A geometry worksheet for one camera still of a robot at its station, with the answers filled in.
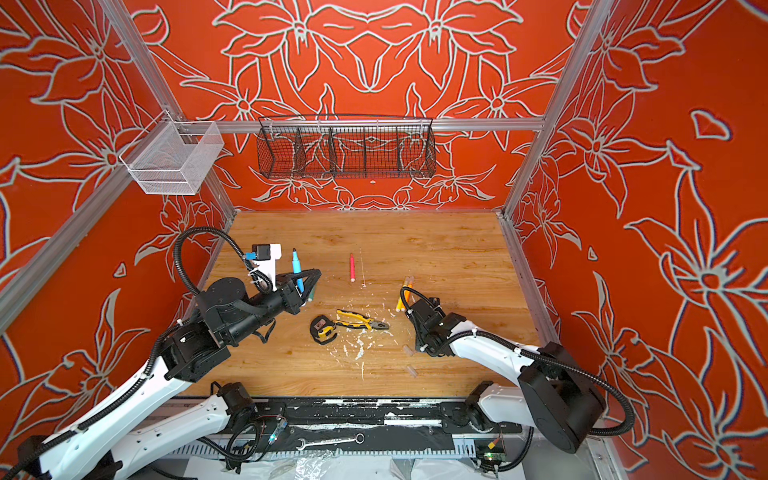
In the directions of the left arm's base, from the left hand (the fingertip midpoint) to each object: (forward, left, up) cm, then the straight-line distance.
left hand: (316, 271), depth 61 cm
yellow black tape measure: (0, +4, -31) cm, 32 cm away
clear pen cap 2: (-9, -23, -34) cm, 42 cm away
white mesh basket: (+42, +55, -2) cm, 69 cm away
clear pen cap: (-4, -21, -33) cm, 40 cm away
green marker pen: (-5, 0, -1) cm, 5 cm away
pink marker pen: (+21, -3, -34) cm, 40 cm away
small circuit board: (-27, -41, -34) cm, 60 cm away
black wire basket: (+54, +2, -4) cm, 54 cm away
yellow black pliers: (+3, -9, -33) cm, 34 cm away
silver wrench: (-25, -10, -33) cm, 43 cm away
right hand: (0, -26, -34) cm, 43 cm away
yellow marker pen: (+12, -19, -33) cm, 39 cm away
